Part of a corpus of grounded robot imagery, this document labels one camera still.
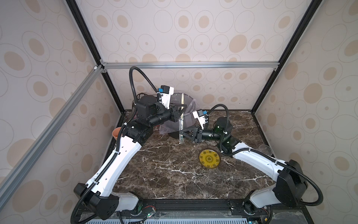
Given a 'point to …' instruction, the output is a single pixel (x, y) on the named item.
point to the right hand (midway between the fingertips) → (185, 131)
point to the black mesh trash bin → (176, 99)
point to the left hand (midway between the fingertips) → (190, 106)
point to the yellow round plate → (209, 158)
